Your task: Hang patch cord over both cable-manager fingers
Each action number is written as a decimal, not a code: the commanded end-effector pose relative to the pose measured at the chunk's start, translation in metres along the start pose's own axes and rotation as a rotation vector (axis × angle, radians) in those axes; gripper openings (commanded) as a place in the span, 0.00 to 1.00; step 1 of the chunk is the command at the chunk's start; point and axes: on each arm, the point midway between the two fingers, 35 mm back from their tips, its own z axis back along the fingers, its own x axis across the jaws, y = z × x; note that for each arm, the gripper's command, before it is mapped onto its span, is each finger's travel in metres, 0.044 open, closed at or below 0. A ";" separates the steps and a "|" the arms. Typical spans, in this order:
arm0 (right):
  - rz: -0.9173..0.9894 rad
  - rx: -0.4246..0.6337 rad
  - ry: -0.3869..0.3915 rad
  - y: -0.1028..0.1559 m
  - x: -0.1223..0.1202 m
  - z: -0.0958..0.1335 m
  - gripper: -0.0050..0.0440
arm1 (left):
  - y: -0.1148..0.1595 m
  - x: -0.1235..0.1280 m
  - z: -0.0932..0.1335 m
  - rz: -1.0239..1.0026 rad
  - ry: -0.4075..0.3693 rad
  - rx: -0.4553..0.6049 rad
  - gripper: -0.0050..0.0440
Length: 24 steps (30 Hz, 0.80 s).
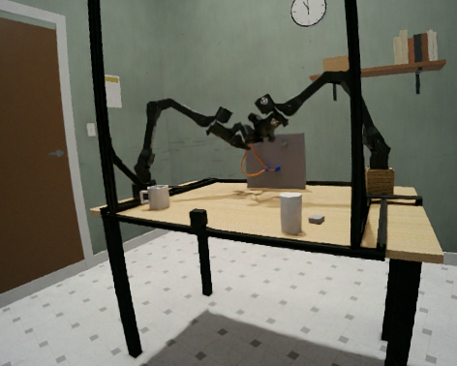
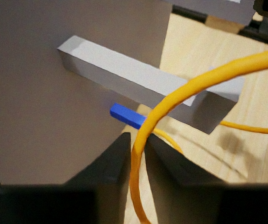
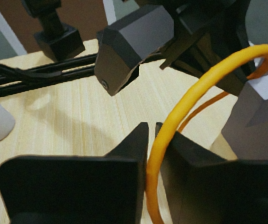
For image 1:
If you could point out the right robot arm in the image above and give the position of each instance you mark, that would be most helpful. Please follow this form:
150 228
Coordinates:
373 137

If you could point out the grey cup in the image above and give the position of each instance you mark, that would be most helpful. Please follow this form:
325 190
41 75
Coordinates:
158 199

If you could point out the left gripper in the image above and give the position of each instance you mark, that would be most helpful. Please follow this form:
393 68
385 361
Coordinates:
236 142

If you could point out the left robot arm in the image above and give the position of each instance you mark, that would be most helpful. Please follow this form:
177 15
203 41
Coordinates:
153 112

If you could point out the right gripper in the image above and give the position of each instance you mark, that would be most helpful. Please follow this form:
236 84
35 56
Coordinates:
260 132

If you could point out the grey cylinder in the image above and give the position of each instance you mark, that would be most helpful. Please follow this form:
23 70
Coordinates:
291 212

